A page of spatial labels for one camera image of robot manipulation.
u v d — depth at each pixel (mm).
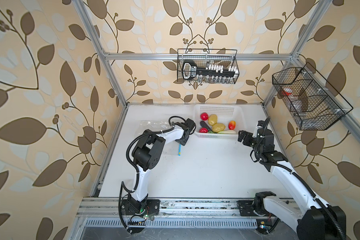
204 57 906
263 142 610
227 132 990
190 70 830
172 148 971
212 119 1054
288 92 808
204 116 1077
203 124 1050
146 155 538
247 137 737
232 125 1019
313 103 732
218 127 996
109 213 735
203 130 987
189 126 793
